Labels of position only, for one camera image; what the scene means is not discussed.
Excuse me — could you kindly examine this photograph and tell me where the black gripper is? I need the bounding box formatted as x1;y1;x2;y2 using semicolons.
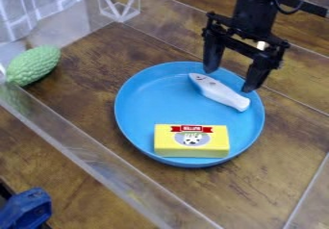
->
203;0;288;92

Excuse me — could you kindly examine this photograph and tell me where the blue round tray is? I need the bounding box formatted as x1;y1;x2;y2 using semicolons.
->
114;62;264;168

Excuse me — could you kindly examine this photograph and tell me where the white toy fish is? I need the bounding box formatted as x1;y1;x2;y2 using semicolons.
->
187;73;250;112

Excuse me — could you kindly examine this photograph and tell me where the yellow butter box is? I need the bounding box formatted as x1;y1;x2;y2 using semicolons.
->
153;124;229;158

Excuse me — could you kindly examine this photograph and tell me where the green bumpy toy gourd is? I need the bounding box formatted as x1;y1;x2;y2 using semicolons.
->
6;45;60;87

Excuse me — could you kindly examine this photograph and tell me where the grey checkered cloth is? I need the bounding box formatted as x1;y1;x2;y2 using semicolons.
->
0;0;81;44

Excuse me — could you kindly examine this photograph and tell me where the clear acrylic barrier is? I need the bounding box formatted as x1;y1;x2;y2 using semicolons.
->
0;0;329;229

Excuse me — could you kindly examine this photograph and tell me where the blue plastic clamp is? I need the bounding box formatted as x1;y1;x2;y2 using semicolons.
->
0;188;52;229

